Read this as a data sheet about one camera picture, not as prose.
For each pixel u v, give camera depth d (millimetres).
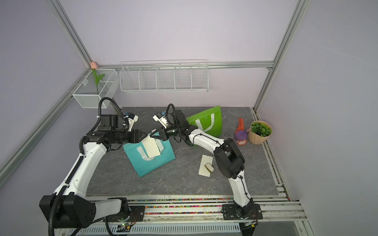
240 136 1026
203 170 891
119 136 640
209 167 870
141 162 774
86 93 856
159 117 738
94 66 894
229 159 521
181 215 747
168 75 986
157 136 766
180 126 694
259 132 907
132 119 697
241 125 1052
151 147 792
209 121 910
